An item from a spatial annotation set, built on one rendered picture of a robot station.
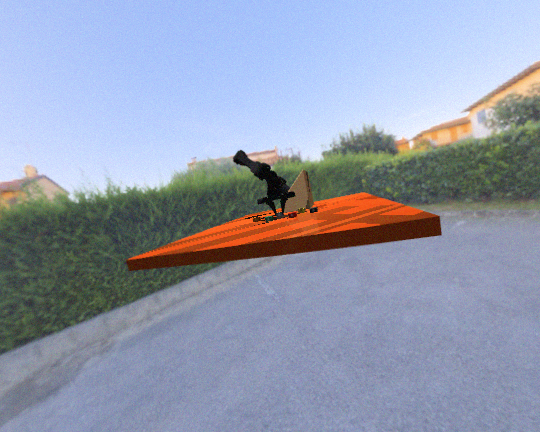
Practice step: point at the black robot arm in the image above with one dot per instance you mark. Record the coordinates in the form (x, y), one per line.
(261, 171)

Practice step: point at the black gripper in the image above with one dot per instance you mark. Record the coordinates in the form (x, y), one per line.
(282, 197)

